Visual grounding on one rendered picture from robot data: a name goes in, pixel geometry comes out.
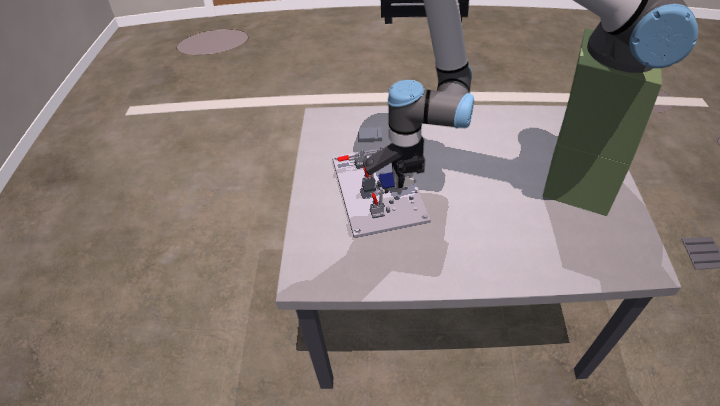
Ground toggle clamp with red handle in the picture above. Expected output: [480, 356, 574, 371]
[337, 147, 383, 169]
[370, 187, 388, 218]

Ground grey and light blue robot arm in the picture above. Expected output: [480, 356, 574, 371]
[363, 0, 698, 175]

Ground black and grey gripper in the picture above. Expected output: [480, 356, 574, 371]
[392, 135, 425, 195]

